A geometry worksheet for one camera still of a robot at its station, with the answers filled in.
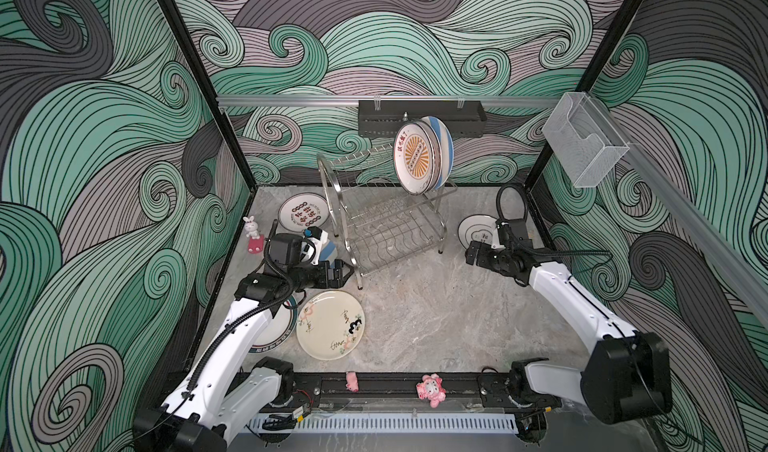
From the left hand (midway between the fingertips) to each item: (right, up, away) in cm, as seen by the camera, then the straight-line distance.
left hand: (340, 267), depth 76 cm
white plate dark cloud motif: (+46, +8, +30) cm, 55 cm away
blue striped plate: (-7, 0, +24) cm, 26 cm away
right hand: (+40, +1, +10) cm, 41 cm away
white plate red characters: (-20, +14, +35) cm, 43 cm away
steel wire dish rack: (+11, +10, +27) cm, 31 cm away
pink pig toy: (+23, -29, -5) cm, 37 cm away
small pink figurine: (+3, -28, -3) cm, 29 cm away
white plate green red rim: (-18, -19, +6) cm, 27 cm away
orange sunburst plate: (+20, +29, +4) cm, 35 cm away
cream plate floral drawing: (-4, -18, +7) cm, 20 cm away
